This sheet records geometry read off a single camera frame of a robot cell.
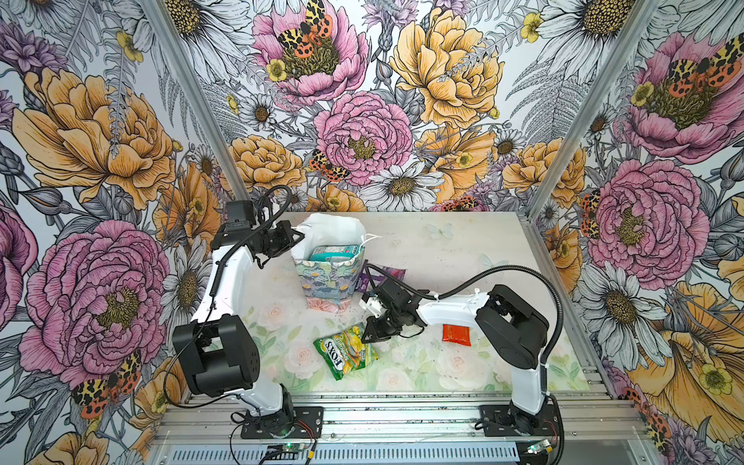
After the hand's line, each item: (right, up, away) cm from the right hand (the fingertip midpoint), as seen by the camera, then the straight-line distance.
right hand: (367, 348), depth 85 cm
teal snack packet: (-9, +27, +4) cm, 29 cm away
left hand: (-18, +30, -2) cm, 35 cm away
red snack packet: (+27, +3, +4) cm, 27 cm away
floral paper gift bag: (-11, +18, -2) cm, 21 cm away
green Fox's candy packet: (-6, 0, -3) cm, 7 cm away
